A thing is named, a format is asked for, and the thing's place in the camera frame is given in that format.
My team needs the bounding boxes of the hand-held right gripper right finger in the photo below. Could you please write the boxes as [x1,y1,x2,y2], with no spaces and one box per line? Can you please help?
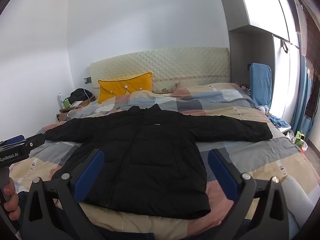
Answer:
[207,149,290,240]

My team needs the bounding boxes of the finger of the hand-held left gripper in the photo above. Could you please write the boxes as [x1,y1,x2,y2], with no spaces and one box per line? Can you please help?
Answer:
[24,133,46,152]
[5,135,26,146]

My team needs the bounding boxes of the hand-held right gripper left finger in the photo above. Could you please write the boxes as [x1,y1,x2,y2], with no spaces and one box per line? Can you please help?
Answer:
[20,149,105,240]

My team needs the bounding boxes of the black puffer jacket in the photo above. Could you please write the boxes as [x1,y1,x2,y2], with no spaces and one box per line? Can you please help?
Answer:
[44,103,273,220]

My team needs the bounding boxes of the black clothes hanger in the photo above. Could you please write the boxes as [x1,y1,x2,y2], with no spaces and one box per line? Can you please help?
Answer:
[279,38,291,53]

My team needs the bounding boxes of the person's left hand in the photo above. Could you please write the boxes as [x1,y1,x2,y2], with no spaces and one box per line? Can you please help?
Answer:
[0,177,22,220]

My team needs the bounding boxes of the patchwork checked quilt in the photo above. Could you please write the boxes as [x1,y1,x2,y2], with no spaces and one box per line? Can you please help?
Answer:
[7,82,318,240]

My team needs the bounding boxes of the wooden nightstand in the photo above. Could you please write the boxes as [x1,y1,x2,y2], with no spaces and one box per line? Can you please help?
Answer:
[56,95,97,122]

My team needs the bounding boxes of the black bag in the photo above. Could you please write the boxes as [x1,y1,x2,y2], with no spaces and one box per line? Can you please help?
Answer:
[70,88,93,102]

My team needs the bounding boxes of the blue crumpled cloth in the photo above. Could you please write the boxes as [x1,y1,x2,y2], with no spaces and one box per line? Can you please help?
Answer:
[268,114,291,128]

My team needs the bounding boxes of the white bolster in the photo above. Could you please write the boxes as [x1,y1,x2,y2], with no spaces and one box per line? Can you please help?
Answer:
[280,174,315,231]

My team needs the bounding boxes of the green packet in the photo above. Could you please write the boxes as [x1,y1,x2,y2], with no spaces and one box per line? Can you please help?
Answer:
[293,129,307,147]

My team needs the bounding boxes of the yellow printed pillow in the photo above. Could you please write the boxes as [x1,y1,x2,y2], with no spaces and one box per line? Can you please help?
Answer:
[97,71,154,104]

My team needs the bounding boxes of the blue towel on chair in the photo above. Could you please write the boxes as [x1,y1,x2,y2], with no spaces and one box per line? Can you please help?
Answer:
[249,62,273,108]

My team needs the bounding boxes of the blue curtain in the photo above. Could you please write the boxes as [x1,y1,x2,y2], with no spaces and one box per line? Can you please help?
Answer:
[291,54,316,141]

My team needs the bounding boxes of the cream floral pillow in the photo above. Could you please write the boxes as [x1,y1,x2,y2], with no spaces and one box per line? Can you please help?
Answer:
[152,76,213,95]

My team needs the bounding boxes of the cream quilted headboard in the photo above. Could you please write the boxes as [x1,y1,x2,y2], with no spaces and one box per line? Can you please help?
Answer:
[89,47,230,95]

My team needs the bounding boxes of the grey wardrobe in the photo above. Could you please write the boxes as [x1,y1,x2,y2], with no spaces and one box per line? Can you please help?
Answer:
[217,0,300,120]

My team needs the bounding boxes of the white charging cable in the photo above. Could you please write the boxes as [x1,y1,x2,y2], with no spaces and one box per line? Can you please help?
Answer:
[75,89,92,110]

